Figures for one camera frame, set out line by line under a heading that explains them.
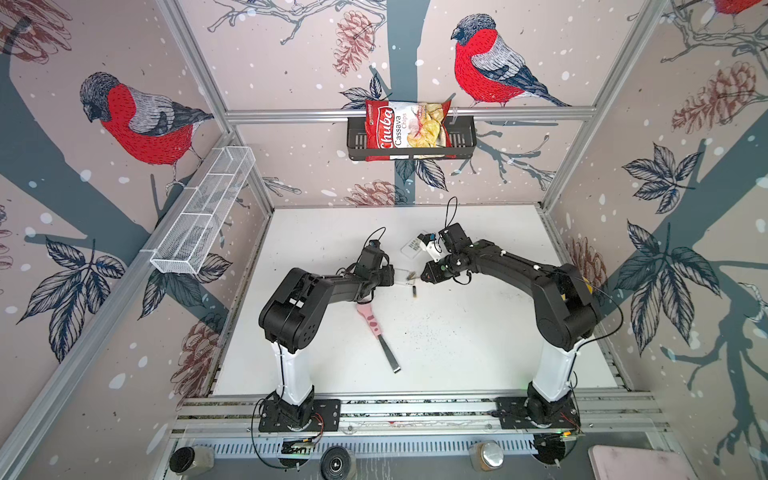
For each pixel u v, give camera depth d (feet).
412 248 3.48
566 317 1.63
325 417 2.40
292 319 1.65
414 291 3.19
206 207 2.62
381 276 2.95
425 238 2.88
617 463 2.15
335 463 1.92
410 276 3.23
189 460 1.98
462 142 3.09
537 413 2.16
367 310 2.96
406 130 2.87
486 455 1.96
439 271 2.73
